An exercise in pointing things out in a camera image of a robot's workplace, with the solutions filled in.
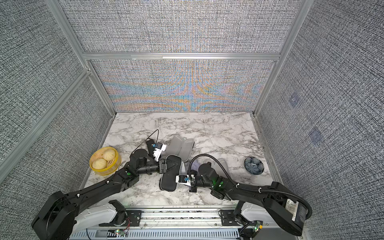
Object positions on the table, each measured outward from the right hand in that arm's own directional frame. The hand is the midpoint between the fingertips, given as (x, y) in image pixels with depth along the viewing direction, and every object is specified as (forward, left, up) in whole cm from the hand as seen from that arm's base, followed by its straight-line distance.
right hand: (177, 175), depth 75 cm
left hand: (+4, -1, +4) cm, 6 cm away
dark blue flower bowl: (+10, -45, -11) cm, 47 cm away
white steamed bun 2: (+15, +43, -7) cm, 46 cm away
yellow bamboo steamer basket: (+9, +39, -9) cm, 41 cm away
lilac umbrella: (-1, -9, +14) cm, 17 cm away
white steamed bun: (+9, +46, -6) cm, 47 cm away
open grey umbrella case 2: (-1, -18, +14) cm, 22 cm away
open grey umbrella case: (+25, +1, -13) cm, 28 cm away
